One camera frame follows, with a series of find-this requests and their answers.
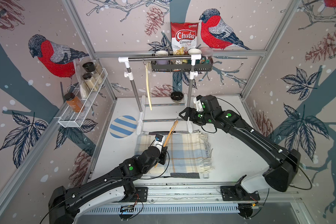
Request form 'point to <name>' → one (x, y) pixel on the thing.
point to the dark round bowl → (177, 96)
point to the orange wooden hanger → (169, 136)
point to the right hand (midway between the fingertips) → (182, 115)
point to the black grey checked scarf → (186, 175)
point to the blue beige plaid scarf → (188, 152)
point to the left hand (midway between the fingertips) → (169, 145)
